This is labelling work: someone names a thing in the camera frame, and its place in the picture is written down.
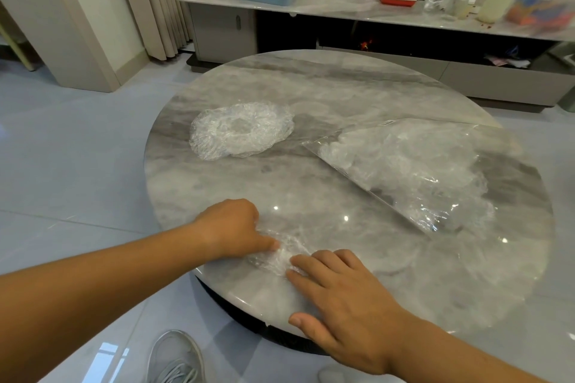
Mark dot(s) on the person's left hand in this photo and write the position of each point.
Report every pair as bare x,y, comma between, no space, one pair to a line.
229,230

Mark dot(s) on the person's right hand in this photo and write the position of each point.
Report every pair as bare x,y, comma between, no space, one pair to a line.
355,311

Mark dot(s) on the spread clear plastic cap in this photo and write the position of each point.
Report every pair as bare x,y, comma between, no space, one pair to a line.
274,257

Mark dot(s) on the pile of clear plastic caps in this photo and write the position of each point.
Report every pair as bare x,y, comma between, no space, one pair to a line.
211,131

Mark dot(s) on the clear bag of caps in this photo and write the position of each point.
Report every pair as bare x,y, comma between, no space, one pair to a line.
404,163

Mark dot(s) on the clear plastic bag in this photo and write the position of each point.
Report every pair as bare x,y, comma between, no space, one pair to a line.
526,208

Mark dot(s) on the person's left forearm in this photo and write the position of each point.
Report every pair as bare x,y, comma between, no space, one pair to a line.
85,302

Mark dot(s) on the grey sneaker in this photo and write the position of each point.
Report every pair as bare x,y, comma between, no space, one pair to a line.
337,375
175,358

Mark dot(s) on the black table base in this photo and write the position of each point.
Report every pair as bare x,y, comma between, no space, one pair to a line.
260,320

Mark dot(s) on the long grey low cabinet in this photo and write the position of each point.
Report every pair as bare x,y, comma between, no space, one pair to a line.
223,33

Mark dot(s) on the light wooden chair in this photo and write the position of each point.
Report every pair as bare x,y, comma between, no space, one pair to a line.
18,42

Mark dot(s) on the small white cup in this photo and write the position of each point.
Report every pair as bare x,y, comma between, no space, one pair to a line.
463,8

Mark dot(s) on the clear container colourful contents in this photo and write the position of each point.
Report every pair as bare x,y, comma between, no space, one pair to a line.
544,6

